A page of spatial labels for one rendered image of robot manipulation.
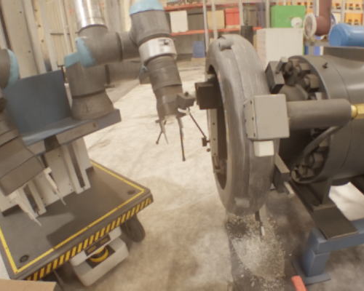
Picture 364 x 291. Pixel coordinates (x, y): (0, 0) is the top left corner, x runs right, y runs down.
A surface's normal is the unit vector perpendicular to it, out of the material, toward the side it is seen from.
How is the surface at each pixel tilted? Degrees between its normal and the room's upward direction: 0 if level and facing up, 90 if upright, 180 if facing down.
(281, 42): 90
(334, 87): 48
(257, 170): 89
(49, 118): 90
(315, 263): 90
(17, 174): 67
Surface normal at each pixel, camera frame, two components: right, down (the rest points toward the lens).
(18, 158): 0.69, -0.26
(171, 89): 0.62, 0.01
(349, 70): -0.07, -0.53
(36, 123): 0.76, 0.21
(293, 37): -0.08, 0.43
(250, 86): -0.05, -0.21
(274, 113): -0.01, 0.04
